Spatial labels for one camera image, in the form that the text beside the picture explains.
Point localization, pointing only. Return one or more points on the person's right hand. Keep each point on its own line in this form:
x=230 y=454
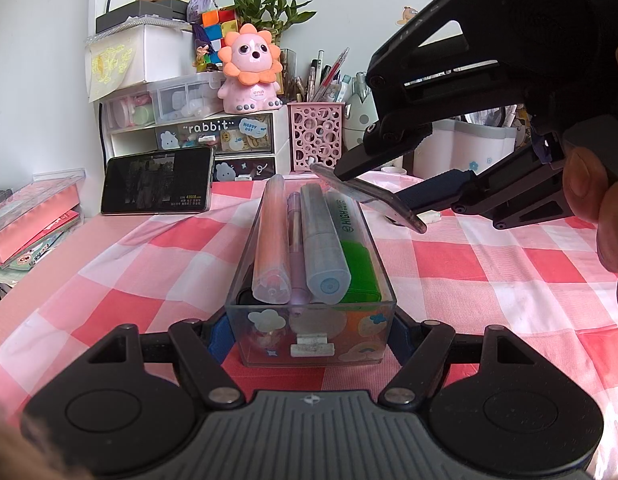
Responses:
x=609 y=230

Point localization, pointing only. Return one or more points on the light blue highlighter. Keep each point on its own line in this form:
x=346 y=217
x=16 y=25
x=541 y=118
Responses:
x=321 y=240

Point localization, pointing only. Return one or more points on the grey cloth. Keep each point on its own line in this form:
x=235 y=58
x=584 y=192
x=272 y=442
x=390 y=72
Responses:
x=0 y=196

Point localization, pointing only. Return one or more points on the white cartoon drawer organizer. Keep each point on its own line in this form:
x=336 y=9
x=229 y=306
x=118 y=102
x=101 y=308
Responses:
x=249 y=150

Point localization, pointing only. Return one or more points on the small doll figurine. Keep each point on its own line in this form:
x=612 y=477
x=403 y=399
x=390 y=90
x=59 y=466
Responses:
x=203 y=50

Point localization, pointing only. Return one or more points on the orange pink highlighter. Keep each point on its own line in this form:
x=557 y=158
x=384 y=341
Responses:
x=271 y=240

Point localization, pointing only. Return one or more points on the white flower-shaped pen holder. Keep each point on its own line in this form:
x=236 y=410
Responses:
x=469 y=152

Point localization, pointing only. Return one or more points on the red checked tablecloth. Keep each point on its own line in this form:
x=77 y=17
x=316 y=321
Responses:
x=139 y=285

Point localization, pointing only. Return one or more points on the clear plastic drawer unit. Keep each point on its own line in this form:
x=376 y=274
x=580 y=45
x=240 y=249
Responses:
x=164 y=102

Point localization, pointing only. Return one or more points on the bunch of black red pens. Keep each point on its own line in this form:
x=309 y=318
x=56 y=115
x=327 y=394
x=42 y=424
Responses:
x=321 y=77

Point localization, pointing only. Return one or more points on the small white plastic piece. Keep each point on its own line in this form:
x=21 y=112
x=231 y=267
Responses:
x=430 y=216

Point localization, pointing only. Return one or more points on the colourful puzzle cube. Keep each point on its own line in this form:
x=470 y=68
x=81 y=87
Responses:
x=220 y=25

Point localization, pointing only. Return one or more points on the purple mechanical pencil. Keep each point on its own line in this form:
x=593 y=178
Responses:
x=296 y=250

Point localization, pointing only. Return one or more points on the dark flat box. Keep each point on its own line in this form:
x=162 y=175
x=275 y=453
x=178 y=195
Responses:
x=164 y=8

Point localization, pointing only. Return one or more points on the pale yellow paper sheet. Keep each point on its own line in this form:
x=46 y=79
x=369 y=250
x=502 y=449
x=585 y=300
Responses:
x=109 y=67

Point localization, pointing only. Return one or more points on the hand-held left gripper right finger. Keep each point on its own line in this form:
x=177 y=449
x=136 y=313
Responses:
x=398 y=340

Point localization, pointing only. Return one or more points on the black smartphone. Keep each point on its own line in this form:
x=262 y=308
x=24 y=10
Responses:
x=156 y=182

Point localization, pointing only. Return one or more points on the clear plastic pencil box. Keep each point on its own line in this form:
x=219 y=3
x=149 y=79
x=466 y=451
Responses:
x=269 y=345

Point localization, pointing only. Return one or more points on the green highlighter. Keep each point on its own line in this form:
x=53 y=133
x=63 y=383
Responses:
x=356 y=260

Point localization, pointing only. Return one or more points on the orange cartoon wall sticker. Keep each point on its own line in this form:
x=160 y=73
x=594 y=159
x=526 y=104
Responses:
x=408 y=15

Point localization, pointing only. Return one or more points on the pink lion toy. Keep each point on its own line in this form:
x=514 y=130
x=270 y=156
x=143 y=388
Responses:
x=251 y=70

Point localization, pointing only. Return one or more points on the white eraser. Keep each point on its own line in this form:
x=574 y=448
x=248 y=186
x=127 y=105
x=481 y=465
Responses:
x=313 y=346

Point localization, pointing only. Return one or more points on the grey flat box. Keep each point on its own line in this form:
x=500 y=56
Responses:
x=119 y=22

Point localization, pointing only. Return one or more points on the egg-shaped spotted pen holder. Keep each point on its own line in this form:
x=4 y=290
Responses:
x=359 y=122

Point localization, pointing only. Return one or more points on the clear pencil lead case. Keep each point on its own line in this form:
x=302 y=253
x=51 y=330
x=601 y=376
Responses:
x=369 y=195

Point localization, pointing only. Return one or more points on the lucky bamboo plant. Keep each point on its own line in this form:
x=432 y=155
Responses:
x=274 y=10

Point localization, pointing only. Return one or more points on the bunch of teal gel pens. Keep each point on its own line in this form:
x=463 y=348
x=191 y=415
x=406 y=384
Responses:
x=360 y=85

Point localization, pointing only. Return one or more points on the glass plant vase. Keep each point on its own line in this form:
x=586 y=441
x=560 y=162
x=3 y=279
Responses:
x=289 y=75

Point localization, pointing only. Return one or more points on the pink mesh pen holder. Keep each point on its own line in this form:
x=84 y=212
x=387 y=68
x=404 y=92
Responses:
x=316 y=135

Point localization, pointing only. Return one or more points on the white storage box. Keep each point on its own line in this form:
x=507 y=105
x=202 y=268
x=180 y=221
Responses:
x=164 y=52

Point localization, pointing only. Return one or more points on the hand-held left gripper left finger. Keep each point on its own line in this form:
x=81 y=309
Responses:
x=218 y=340

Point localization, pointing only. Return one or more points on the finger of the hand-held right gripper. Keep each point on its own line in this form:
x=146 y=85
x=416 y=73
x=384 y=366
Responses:
x=439 y=190
x=384 y=155

